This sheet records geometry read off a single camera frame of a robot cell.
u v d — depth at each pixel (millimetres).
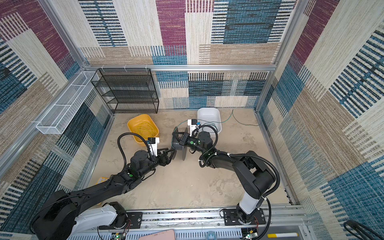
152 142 702
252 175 468
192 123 760
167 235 682
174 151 777
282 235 702
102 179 852
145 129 1068
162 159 700
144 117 1101
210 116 1155
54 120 702
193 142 730
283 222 734
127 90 1106
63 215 404
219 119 1060
